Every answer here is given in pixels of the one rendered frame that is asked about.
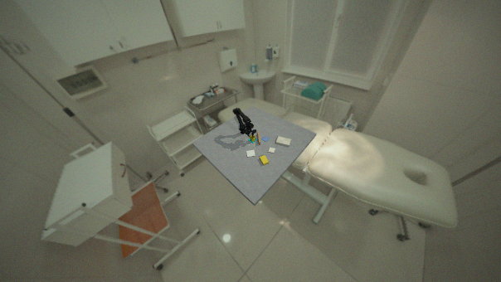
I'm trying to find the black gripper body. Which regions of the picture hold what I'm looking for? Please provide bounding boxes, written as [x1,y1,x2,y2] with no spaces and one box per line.
[243,127,256,134]

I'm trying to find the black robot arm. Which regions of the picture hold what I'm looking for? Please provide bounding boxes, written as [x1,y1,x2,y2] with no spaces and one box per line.
[232,108,254,134]

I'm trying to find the yellow rectangular block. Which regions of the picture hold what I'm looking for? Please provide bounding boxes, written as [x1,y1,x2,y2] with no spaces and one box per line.
[260,155,269,165]

